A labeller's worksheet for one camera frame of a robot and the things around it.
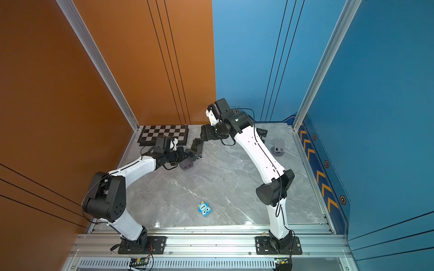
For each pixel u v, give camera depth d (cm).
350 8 69
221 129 54
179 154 82
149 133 112
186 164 97
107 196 47
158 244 74
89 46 80
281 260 72
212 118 68
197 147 89
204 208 83
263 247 72
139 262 72
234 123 51
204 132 66
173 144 77
